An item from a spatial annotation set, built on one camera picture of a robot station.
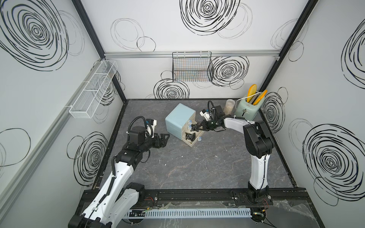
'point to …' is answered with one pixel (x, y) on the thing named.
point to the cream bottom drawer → (187, 130)
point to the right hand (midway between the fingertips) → (197, 128)
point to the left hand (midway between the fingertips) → (162, 134)
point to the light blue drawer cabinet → (178, 118)
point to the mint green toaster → (247, 110)
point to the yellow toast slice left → (252, 90)
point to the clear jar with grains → (229, 107)
